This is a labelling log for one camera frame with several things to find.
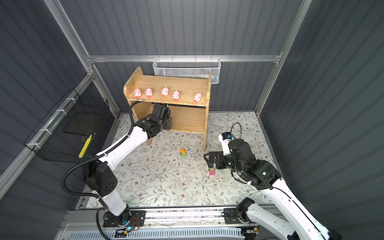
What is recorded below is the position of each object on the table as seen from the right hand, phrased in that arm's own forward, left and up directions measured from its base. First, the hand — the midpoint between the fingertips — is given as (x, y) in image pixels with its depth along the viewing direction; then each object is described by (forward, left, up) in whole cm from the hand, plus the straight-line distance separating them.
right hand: (213, 156), depth 66 cm
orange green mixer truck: (+16, +17, -24) cm, 34 cm away
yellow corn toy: (+4, +60, +3) cm, 60 cm away
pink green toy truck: (+3, -1, -24) cm, 24 cm away
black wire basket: (+10, +73, +4) cm, 73 cm away
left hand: (+26, +26, -2) cm, 36 cm away
